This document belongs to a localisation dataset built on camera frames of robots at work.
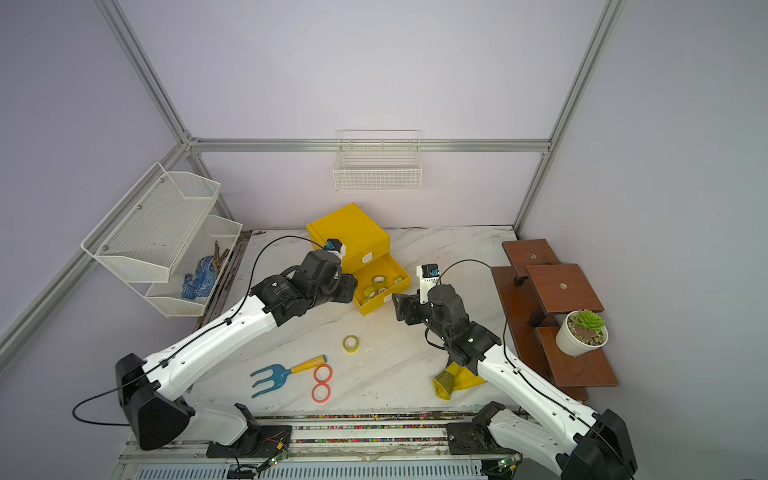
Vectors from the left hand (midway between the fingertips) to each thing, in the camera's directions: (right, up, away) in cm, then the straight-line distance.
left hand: (352, 283), depth 77 cm
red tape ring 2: (-9, -33, +3) cm, 34 cm away
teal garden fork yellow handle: (-22, -26, +7) cm, 35 cm away
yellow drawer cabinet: (+3, +8, +9) cm, 13 cm away
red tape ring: (-9, -27, +7) cm, 29 cm away
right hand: (+15, -4, +1) cm, 15 cm away
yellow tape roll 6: (-2, -20, +13) cm, 24 cm away
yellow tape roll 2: (+12, 0, +17) cm, 21 cm away
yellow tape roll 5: (+7, -3, +13) cm, 16 cm away
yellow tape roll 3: (+3, -4, +12) cm, 13 cm away
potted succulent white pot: (+54, -10, -10) cm, 56 cm away
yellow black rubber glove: (+28, -26, +4) cm, 38 cm away
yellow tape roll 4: (+2, -6, +9) cm, 11 cm away
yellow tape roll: (+6, 0, +16) cm, 18 cm away
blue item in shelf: (-47, -2, +10) cm, 48 cm away
